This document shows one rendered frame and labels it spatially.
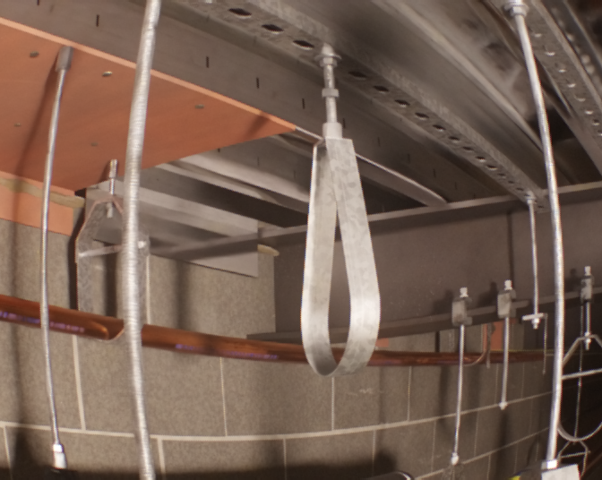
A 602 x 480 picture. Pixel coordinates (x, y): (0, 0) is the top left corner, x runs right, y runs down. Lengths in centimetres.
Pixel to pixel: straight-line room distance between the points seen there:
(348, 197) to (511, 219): 85
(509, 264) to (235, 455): 65
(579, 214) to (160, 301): 79
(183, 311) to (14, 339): 47
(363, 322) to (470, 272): 89
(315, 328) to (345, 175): 14
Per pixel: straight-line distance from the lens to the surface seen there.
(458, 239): 162
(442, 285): 162
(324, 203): 81
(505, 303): 145
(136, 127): 42
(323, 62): 82
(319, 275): 82
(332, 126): 80
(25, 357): 126
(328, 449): 196
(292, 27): 76
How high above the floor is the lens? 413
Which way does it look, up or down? 11 degrees up
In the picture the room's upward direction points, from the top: 1 degrees counter-clockwise
